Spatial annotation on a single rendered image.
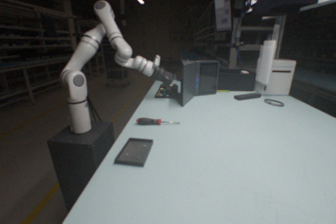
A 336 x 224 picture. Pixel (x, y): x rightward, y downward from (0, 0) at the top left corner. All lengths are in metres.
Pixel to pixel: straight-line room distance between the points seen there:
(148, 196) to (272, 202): 0.25
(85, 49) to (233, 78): 0.89
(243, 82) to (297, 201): 0.84
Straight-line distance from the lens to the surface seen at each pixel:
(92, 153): 0.90
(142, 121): 0.64
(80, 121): 0.95
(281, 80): 1.19
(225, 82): 1.14
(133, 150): 0.52
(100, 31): 1.02
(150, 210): 0.38
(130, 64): 0.87
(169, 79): 0.87
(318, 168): 0.59
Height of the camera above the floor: 1.30
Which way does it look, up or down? 18 degrees down
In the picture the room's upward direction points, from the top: straight up
